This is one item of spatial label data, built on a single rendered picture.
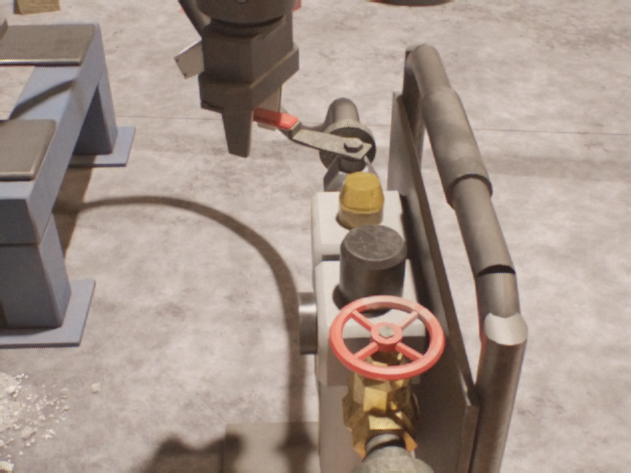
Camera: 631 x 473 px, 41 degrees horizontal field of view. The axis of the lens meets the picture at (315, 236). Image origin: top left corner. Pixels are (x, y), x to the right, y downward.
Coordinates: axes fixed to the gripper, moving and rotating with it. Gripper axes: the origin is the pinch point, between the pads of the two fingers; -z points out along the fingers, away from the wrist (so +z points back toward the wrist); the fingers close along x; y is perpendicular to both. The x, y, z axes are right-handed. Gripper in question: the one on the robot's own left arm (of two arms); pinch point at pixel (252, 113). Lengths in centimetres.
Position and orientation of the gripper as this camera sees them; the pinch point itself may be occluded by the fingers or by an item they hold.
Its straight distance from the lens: 80.0
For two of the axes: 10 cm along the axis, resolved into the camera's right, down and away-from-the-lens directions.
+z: 0.0, -7.9, -6.1
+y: -8.9, -2.7, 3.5
